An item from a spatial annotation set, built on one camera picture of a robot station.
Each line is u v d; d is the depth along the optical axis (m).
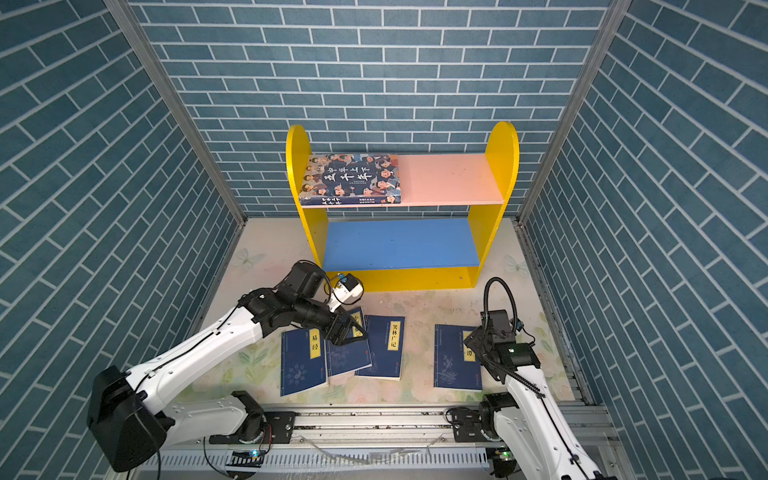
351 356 0.83
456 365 0.85
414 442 0.74
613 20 0.72
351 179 0.71
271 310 0.53
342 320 0.64
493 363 0.56
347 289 0.67
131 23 0.72
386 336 0.89
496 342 0.62
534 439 0.47
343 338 0.63
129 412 0.37
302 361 0.83
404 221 0.99
